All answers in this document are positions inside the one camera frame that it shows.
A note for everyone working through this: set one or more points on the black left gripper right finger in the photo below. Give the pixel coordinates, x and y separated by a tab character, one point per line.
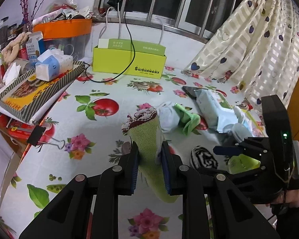
212	206

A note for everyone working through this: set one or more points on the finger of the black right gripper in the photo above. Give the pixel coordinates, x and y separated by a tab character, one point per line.
248	182
253	147

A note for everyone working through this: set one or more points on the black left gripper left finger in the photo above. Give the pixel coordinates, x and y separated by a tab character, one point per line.
87	207

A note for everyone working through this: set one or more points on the light green cloth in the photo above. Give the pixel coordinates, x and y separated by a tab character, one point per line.
187	121

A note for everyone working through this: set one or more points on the white glove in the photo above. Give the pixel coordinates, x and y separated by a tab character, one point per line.
168	117

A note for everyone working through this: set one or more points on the green rabbit sock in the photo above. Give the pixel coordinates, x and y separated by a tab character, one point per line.
144	129

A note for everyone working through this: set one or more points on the person's right hand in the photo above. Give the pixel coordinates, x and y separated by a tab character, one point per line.
295	197

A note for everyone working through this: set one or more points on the clear round plastic container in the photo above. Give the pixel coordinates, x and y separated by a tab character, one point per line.
240	132

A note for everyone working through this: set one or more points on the wet wipes pack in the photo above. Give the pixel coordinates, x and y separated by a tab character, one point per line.
216	110

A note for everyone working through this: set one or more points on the black binder clip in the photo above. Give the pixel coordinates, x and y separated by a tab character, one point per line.
39	137

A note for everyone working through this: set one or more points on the black smartphone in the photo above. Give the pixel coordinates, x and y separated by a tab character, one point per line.
192	92

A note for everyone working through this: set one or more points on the cream heart pattern curtain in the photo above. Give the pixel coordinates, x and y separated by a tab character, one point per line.
256	49

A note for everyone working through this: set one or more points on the floral fruit tablecloth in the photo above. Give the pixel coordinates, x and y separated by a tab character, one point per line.
96	143

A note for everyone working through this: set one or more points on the striped cardboard tray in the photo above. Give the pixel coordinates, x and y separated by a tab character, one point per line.
27	94

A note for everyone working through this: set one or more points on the blue white tissue pack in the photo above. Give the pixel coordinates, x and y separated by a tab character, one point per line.
52	63

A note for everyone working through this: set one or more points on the lime green cardboard box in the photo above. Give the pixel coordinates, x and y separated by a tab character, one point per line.
137	58

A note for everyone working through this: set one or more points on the orange storage box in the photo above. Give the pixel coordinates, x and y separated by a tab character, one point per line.
64	28

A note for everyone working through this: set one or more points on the dark jar with lid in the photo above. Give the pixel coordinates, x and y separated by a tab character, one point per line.
3	32

